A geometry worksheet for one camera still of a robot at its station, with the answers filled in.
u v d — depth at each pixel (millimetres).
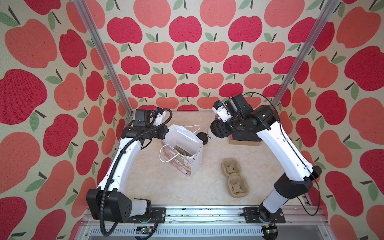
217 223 734
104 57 874
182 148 933
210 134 695
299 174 410
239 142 1039
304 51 846
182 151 930
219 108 594
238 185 812
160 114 684
